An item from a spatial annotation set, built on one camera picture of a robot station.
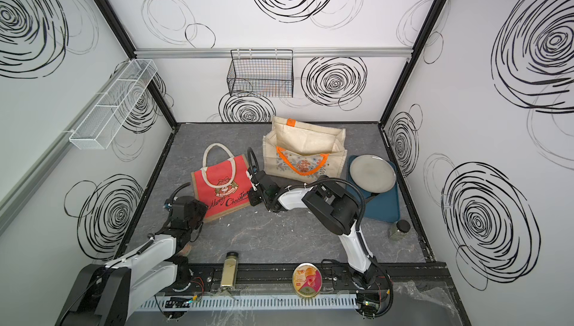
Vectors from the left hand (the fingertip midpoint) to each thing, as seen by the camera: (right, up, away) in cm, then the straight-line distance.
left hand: (205, 201), depth 90 cm
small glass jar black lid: (+73, -7, -13) cm, 74 cm away
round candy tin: (+40, -20, -19) cm, 49 cm away
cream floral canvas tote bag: (+38, +21, +5) cm, 44 cm away
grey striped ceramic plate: (+72, +10, +9) cm, 73 cm away
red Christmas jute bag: (+6, +5, +4) cm, 9 cm away
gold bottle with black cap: (+15, -21, -19) cm, 31 cm away
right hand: (+18, +2, +4) cm, 18 cm away
